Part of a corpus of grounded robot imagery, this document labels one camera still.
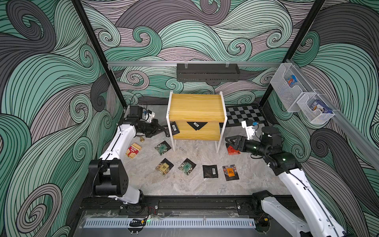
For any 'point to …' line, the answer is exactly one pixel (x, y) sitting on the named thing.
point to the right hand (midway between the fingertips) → (229, 139)
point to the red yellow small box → (133, 150)
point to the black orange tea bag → (230, 172)
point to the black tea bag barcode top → (210, 171)
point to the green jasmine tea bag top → (187, 166)
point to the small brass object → (141, 139)
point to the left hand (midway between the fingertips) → (163, 127)
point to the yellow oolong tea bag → (164, 167)
